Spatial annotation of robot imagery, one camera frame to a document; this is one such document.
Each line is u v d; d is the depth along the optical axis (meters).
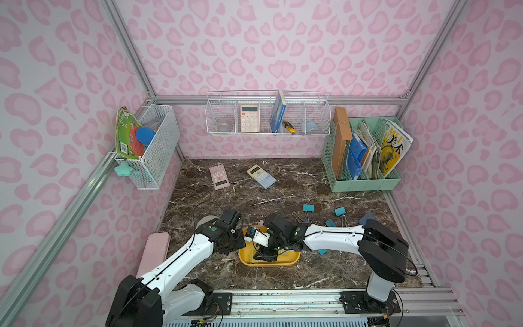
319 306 0.74
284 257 0.84
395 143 0.98
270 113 0.98
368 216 0.95
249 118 0.94
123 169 0.63
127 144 0.69
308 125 1.00
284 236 0.65
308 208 0.98
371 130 1.06
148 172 0.72
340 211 0.97
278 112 0.88
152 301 0.39
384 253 0.45
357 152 0.97
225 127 0.96
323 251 0.84
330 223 0.92
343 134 0.83
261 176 1.10
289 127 0.93
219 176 1.10
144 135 0.75
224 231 0.63
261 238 0.72
